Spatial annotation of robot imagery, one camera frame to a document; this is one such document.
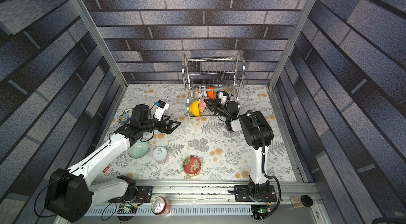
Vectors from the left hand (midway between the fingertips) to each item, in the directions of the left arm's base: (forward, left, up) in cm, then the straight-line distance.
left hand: (174, 119), depth 79 cm
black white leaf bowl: (+13, -14, -4) cm, 20 cm away
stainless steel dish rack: (+18, -20, +8) cm, 28 cm away
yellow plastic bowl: (+13, -9, -7) cm, 17 cm away
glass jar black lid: (-34, -57, -11) cm, 67 cm away
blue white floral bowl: (+23, -15, -6) cm, 28 cm away
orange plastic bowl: (+25, -19, -7) cm, 32 cm away
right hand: (+16, -14, -3) cm, 21 cm away
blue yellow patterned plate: (+12, +37, -17) cm, 43 cm away
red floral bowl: (-18, -9, -15) cm, 25 cm away
